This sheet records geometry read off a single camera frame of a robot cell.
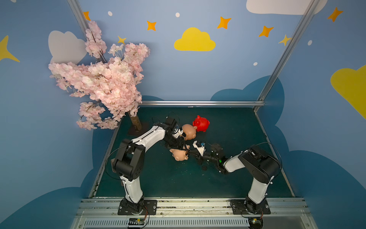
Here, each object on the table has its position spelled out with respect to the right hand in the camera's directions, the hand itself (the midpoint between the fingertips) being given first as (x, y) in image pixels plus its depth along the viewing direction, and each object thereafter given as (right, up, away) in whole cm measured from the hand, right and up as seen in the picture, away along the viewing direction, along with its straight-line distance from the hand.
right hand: (191, 150), depth 89 cm
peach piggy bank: (-1, +12, +9) cm, 15 cm away
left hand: (-7, +2, +1) cm, 7 cm away
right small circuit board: (+33, -34, -16) cm, 50 cm away
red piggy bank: (+8, +17, +12) cm, 22 cm away
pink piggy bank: (-7, -2, -3) cm, 8 cm away
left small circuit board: (-30, -35, -16) cm, 48 cm away
